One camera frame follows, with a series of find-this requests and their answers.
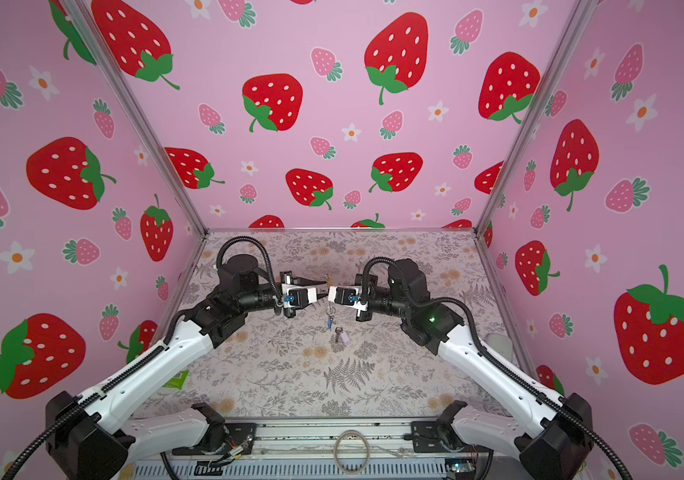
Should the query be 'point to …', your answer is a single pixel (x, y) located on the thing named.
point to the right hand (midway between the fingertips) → (332, 283)
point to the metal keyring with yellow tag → (330, 311)
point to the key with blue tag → (329, 322)
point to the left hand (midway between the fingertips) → (323, 280)
